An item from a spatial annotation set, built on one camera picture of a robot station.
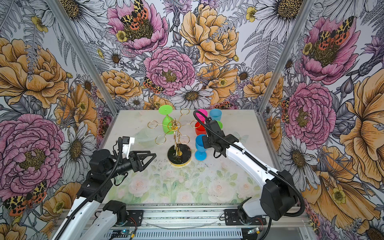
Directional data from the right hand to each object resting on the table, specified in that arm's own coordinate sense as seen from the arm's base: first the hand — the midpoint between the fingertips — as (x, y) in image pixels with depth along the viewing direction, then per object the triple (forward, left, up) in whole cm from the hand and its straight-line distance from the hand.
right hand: (209, 141), depth 84 cm
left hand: (-14, +27, +8) cm, 31 cm away
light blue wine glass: (+24, -7, -4) cm, 26 cm away
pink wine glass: (+1, +5, +19) cm, 20 cm away
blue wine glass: (0, +5, -13) cm, 14 cm away
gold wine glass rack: (0, +18, -14) cm, 23 cm away
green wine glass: (+10, +23, +6) cm, 26 cm away
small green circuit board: (-39, +44, -17) cm, 61 cm away
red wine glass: (+9, +5, 0) cm, 10 cm away
